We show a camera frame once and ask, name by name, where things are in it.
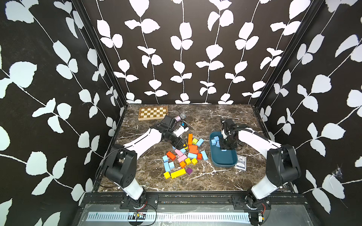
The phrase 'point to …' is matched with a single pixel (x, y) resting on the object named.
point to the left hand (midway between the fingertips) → (183, 139)
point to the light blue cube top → (213, 142)
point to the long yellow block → (178, 173)
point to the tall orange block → (190, 139)
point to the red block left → (170, 156)
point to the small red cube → (199, 156)
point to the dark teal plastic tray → (221, 157)
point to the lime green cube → (194, 141)
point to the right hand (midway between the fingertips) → (220, 145)
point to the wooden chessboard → (152, 113)
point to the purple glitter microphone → (181, 117)
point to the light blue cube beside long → (171, 165)
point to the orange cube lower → (182, 164)
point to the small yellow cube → (167, 175)
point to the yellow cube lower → (194, 161)
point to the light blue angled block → (183, 150)
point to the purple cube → (189, 171)
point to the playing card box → (241, 163)
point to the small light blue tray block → (216, 138)
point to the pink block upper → (179, 152)
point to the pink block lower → (182, 158)
